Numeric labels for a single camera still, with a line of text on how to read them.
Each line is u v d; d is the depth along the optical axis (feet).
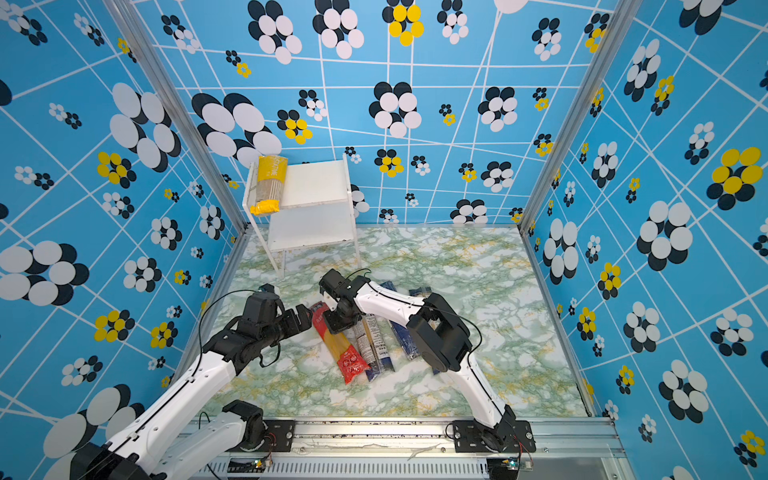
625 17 2.23
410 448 2.38
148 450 1.33
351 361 2.64
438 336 1.76
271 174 2.75
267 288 2.42
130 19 2.29
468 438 2.38
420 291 3.23
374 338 2.87
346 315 2.58
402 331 2.89
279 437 2.41
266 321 2.07
